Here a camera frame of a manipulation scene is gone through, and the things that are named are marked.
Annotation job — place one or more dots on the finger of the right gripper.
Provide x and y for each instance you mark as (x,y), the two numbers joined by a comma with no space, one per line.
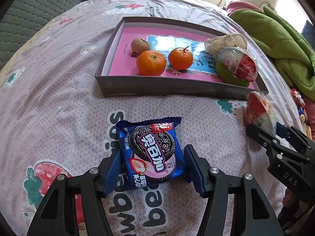
(289,133)
(273,145)

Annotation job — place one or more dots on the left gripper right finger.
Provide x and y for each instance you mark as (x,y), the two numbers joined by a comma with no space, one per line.
(252,213)

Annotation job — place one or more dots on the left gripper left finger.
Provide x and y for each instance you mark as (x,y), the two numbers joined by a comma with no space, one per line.
(56,214)

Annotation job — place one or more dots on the blue red jelly cup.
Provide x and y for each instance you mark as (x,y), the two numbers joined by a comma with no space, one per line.
(259,111)

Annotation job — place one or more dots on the red white jelly cup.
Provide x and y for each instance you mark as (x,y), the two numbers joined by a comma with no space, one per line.
(239,63)

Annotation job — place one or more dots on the beige fabric scrunchie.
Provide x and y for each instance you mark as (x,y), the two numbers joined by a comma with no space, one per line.
(213,46)

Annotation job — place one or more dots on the blue oreo cookie packet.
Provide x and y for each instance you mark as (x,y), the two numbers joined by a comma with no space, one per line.
(150,151)

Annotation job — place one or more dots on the orange mandarin without stem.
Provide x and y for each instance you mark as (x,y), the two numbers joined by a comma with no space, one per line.
(151,63)

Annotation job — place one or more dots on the brown walnut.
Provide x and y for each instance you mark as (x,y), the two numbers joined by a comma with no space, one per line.
(139,45)

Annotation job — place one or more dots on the red patterned snack wrapper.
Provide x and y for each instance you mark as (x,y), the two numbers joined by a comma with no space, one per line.
(298,100)

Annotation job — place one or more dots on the green fleece blanket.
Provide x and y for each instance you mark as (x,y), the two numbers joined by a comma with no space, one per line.
(292,54)

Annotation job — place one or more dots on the pink strawberry bedsheet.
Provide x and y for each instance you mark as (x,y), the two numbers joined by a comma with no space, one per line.
(55,118)

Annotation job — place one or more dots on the orange mandarin with stem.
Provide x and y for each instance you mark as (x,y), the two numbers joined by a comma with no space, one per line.
(180,58)

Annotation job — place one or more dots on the pink pillow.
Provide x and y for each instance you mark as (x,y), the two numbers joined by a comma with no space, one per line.
(238,5)

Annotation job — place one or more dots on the shallow grey cardboard tray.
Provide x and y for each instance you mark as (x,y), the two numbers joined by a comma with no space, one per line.
(157,85)

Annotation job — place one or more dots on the pink and blue book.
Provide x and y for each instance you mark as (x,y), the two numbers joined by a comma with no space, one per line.
(121,59)

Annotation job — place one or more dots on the grey quilted headboard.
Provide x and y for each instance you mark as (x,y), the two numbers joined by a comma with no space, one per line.
(24,18)

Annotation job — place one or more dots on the black wall television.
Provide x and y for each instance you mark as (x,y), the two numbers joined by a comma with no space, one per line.
(309,32)

